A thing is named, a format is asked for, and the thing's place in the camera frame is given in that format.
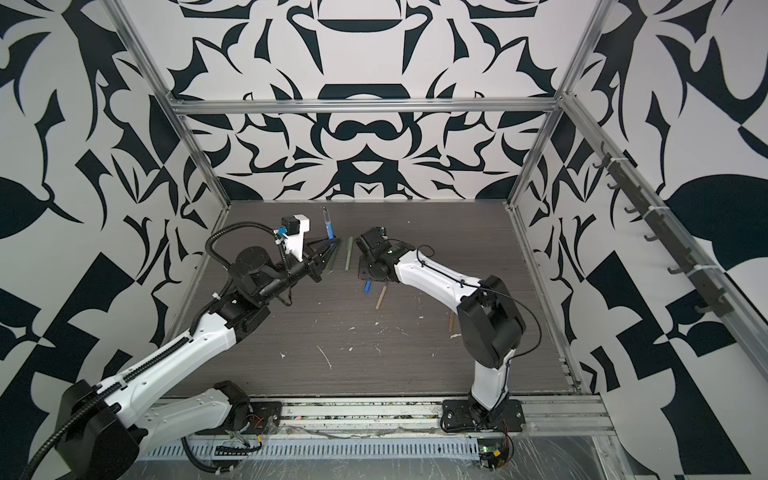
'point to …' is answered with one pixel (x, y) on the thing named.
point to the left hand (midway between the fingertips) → (336, 232)
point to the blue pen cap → (367, 286)
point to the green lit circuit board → (492, 452)
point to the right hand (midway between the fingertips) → (367, 268)
